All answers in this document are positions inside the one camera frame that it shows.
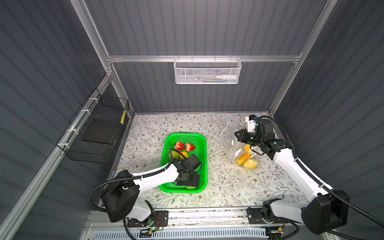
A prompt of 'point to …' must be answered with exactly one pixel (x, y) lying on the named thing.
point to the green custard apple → (175, 155)
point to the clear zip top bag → (241, 153)
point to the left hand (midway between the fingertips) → (194, 183)
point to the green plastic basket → (200, 140)
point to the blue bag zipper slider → (227, 122)
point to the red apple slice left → (179, 146)
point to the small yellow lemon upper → (185, 154)
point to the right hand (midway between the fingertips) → (236, 133)
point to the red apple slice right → (190, 147)
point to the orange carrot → (243, 158)
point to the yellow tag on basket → (123, 116)
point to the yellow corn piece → (250, 164)
